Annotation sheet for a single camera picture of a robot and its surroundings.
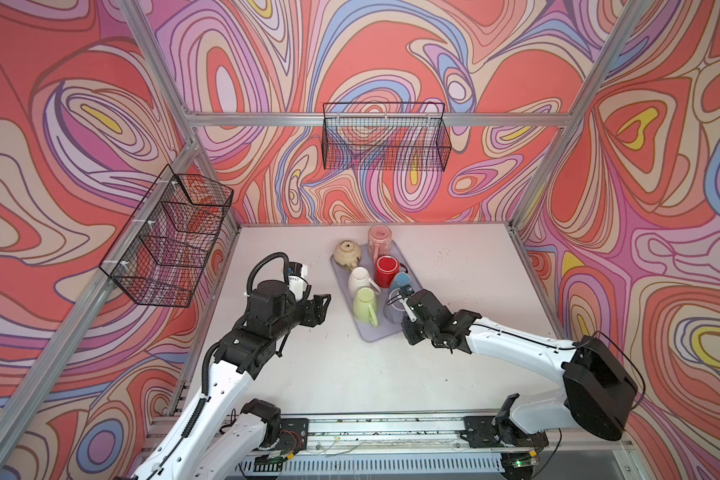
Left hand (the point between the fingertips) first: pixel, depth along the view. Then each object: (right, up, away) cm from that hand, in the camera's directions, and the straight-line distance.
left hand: (323, 294), depth 74 cm
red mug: (+18, +5, +23) cm, 29 cm away
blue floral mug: (+22, +2, +19) cm, 30 cm away
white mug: (+9, +2, +18) cm, 20 cm away
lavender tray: (+17, -13, +16) cm, 26 cm away
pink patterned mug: (+16, +14, +27) cm, 35 cm away
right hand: (+24, -12, +12) cm, 29 cm away
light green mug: (+11, -5, +13) cm, 17 cm away
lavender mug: (+19, -6, +7) cm, 21 cm away
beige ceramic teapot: (+5, +10, +27) cm, 30 cm away
